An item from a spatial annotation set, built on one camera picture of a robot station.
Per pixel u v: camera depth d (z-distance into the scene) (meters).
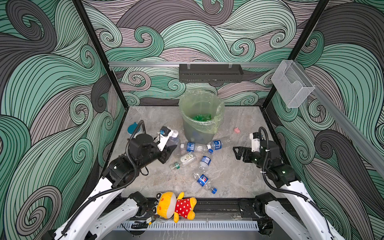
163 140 0.54
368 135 0.54
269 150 0.54
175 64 0.95
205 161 0.85
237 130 1.03
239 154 0.67
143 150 0.45
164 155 0.56
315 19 0.75
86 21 0.75
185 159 0.85
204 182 0.78
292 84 0.78
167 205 0.68
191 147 0.90
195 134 0.87
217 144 0.92
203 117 1.00
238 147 0.68
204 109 0.99
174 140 0.61
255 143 0.66
